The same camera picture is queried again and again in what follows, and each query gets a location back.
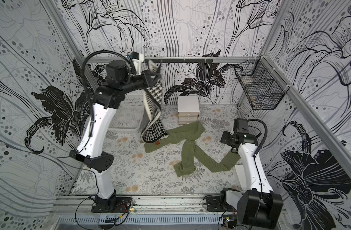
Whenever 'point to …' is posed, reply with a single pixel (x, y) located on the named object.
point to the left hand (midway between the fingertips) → (159, 78)
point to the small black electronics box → (231, 219)
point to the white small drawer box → (188, 109)
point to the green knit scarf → (193, 154)
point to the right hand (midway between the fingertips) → (229, 137)
